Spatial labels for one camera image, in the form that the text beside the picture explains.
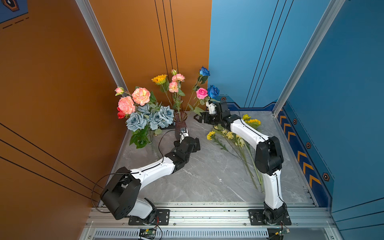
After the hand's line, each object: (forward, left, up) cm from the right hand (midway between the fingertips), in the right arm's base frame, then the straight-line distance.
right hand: (199, 117), depth 92 cm
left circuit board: (-57, +25, -21) cm, 66 cm away
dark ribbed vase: (0, +13, -1) cm, 13 cm away
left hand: (-13, +5, -4) cm, 14 cm away
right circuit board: (-56, -38, -20) cm, 71 cm away
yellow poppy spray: (+6, -39, -13) cm, 42 cm away
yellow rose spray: (-5, -20, -17) cm, 27 cm away
